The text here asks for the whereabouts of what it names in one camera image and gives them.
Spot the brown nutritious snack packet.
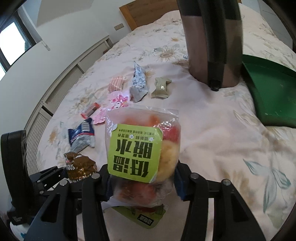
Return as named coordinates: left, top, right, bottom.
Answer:
left=64, top=152, right=97, bottom=182

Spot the blue silver snack packet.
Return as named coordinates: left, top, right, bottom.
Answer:
left=68, top=118, right=95, bottom=153

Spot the small green fruit snack pack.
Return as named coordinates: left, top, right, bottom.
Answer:
left=101, top=202, right=168, bottom=229

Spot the clear dried fruit bag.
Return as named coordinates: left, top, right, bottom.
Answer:
left=105, top=105, right=181, bottom=207

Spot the olive green candy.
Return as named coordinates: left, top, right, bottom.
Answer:
left=151, top=77, right=171, bottom=98

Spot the white radiator cover cabinet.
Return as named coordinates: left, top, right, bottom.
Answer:
left=25, top=36, right=113, bottom=175

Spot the small red candy wrapper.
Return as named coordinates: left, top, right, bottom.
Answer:
left=81, top=102, right=100, bottom=119

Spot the pink cartoon snack packet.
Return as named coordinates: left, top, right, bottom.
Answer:
left=91, top=90, right=130, bottom=125

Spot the pink striped candy packet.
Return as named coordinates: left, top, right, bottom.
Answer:
left=108, top=76, right=126, bottom=93

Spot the green shallow box tray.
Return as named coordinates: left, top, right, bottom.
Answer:
left=241, top=55, right=295, bottom=128

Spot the silver milk snack packet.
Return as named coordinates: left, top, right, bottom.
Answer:
left=129, top=62, right=148, bottom=103

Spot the window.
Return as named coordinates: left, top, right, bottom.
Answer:
left=1, top=9, right=37, bottom=79

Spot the brown black electric kettle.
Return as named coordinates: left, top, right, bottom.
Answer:
left=177, top=0, right=243, bottom=91

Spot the wooden headboard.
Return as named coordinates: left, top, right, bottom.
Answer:
left=119, top=0, right=178, bottom=31

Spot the beige wall switch plate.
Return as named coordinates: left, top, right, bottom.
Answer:
left=114, top=23, right=124, bottom=31

